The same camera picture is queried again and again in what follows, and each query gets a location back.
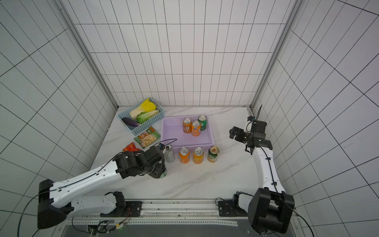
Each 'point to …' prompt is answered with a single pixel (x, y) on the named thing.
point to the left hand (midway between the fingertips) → (154, 169)
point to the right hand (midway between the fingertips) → (232, 130)
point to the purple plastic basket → (172, 133)
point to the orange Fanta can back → (196, 128)
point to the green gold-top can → (212, 152)
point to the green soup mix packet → (147, 138)
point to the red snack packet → (131, 147)
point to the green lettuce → (143, 116)
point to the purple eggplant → (130, 121)
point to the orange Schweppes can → (198, 155)
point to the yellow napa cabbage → (146, 106)
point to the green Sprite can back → (203, 120)
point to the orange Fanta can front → (184, 155)
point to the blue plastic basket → (134, 130)
